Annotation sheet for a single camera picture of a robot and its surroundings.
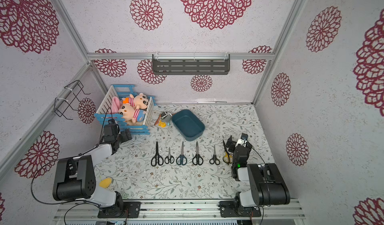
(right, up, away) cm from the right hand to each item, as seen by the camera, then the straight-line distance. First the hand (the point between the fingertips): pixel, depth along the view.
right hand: (240, 139), depth 91 cm
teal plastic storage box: (-32, +9, +17) cm, 38 cm away
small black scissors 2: (-16, -12, -1) cm, 20 cm away
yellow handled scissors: (-8, -11, +1) cm, 14 cm away
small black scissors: (-44, -11, +1) cm, 45 cm away
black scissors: (-26, -10, +2) cm, 28 cm away
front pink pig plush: (-70, +16, +4) cm, 72 cm away
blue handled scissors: (-36, -10, +1) cm, 37 cm away
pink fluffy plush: (-81, +23, +11) cm, 85 cm away
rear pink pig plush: (-66, +25, +15) cm, 72 cm away
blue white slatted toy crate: (-83, +34, +22) cm, 92 cm away
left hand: (-74, +3, +4) cm, 74 cm away
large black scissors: (-51, -11, +1) cm, 52 cm away
